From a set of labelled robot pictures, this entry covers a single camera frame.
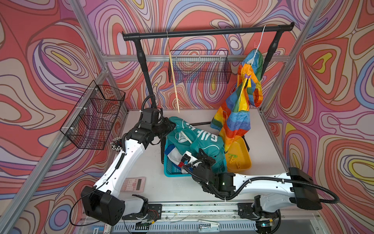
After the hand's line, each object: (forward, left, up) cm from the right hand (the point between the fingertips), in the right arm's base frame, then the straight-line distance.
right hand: (203, 152), depth 72 cm
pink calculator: (-8, +39, -20) cm, 45 cm away
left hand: (+13, +12, +7) cm, 19 cm away
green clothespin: (+8, -22, -21) cm, 31 cm away
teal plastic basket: (-2, +18, -15) cm, 24 cm away
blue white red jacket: (+4, +15, -10) cm, 19 cm away
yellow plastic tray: (+7, -25, -22) cm, 34 cm away
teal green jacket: (+7, +9, +4) cm, 12 cm away
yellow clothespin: (0, -23, -20) cm, 31 cm away
